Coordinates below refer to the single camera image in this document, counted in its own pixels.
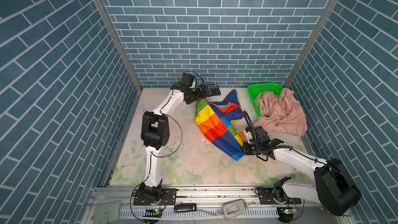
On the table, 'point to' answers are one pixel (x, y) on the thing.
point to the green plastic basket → (253, 90)
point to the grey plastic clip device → (235, 208)
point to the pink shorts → (282, 112)
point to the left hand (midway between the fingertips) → (202, 96)
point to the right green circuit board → (287, 211)
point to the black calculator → (213, 89)
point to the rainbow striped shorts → (214, 118)
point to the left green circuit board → (153, 213)
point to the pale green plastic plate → (108, 211)
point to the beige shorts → (260, 101)
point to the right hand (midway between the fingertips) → (240, 147)
